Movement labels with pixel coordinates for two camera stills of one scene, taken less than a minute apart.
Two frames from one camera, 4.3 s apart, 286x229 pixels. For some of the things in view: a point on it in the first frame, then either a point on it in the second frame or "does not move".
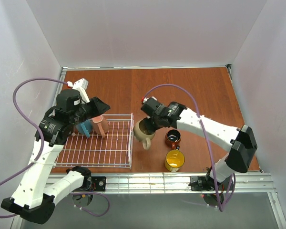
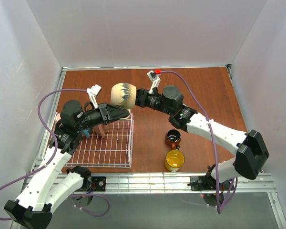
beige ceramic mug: x=143 y=132 → x=124 y=95
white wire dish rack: x=114 y=150 does not move
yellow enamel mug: x=174 y=159 does not move
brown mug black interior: x=172 y=137 does not move
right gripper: x=150 y=122 → x=141 y=98
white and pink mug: x=99 y=124 does not move
